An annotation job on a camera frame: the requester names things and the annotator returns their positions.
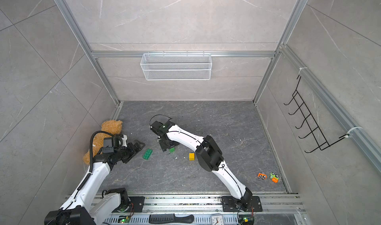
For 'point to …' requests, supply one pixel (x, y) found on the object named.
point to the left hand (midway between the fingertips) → (141, 146)
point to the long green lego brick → (148, 154)
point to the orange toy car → (262, 175)
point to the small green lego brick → (171, 149)
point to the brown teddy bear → (113, 127)
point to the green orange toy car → (275, 178)
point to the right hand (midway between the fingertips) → (170, 146)
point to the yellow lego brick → (192, 156)
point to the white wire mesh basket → (176, 67)
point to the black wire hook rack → (316, 135)
